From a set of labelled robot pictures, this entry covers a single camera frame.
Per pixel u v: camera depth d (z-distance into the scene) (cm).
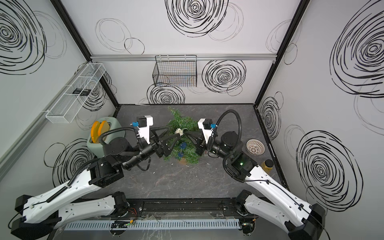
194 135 58
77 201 44
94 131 77
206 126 51
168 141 48
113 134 86
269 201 46
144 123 48
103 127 79
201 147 53
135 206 74
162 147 47
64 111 72
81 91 74
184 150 71
